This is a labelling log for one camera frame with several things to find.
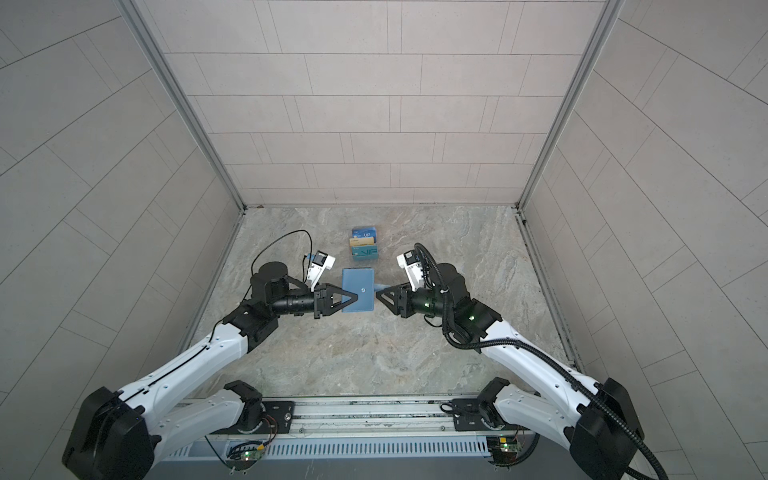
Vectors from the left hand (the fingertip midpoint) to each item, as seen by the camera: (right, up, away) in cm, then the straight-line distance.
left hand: (358, 303), depth 68 cm
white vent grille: (-4, -33, 0) cm, 33 cm away
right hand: (+5, 0, +1) cm, 5 cm away
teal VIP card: (-2, +9, +31) cm, 33 cm away
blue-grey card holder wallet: (0, +5, +1) cm, 5 cm away
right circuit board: (+33, -34, 0) cm, 47 cm away
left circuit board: (-25, -33, -3) cm, 42 cm away
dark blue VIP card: (-2, +16, +34) cm, 38 cm away
